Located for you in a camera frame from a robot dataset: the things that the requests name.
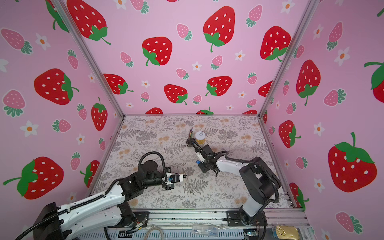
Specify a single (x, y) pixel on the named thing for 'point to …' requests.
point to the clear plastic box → (205, 230)
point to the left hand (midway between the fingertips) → (184, 173)
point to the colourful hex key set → (191, 135)
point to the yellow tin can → (200, 137)
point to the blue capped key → (198, 161)
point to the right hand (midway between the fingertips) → (203, 163)
